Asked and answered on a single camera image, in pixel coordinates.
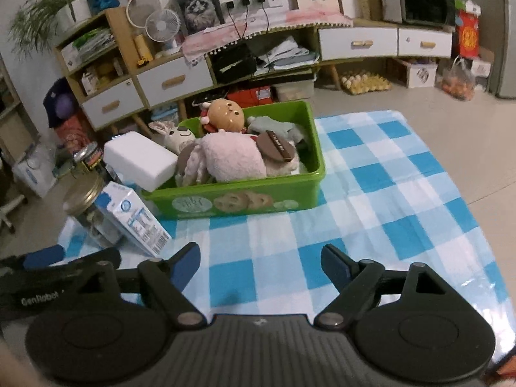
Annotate pink fluffy plush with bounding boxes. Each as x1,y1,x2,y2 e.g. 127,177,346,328
175,131,267,187

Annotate white bunny plush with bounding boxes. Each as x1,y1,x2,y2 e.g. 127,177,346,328
149,121,196,155

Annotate brown round cushion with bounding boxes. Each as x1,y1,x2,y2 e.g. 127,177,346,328
256,130,296,163

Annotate grey green soft towel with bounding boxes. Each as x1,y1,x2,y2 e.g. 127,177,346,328
247,116,307,145

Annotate round brown face doll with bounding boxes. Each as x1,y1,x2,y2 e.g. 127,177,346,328
199,99,246,134

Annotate blue white milk carton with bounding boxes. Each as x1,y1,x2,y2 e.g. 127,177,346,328
94,182,172,258

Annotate blue white checkered mat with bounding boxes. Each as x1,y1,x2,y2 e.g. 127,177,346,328
56,109,511,363

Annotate white foam block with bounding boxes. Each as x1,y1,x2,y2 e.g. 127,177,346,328
103,131,178,192

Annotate green plastic bin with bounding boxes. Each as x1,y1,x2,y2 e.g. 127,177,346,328
142,101,325,219

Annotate dark t-shirt hanging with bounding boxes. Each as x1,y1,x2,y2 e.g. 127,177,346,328
43,78,80,128

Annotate wooden tv cabinet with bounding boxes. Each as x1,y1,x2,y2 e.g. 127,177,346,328
135,11,452,117

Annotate red storage box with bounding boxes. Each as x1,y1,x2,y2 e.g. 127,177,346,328
226,86,274,108

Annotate egg carton tray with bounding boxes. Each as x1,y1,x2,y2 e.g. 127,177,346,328
339,71,392,95

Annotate wooden shelf unit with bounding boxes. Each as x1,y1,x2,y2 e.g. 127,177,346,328
53,7,151,135

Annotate white cardboard box with pattern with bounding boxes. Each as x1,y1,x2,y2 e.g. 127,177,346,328
390,59,437,89

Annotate plastic bag of oranges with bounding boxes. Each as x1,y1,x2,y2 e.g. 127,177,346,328
441,55,476,101

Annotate black box in cabinet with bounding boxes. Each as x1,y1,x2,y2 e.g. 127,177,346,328
209,42,257,84

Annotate pink table runner cloth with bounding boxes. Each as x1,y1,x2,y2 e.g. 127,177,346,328
181,10,353,62

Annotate folded clothes in cabinet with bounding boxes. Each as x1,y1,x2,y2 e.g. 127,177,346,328
256,36,320,75

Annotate white desk fan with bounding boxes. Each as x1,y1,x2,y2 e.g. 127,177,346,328
145,9,181,51

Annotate potted green plant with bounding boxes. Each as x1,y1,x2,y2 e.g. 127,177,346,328
9,0,77,58

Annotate raccoon framed picture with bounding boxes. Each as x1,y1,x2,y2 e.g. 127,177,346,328
172,0,225,36

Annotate red gift box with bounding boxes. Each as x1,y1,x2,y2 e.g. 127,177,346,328
455,0,481,59

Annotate black microwave oven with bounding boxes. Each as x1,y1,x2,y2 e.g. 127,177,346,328
382,0,455,27

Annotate grey refrigerator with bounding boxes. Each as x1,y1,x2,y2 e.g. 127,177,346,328
471,0,515,100

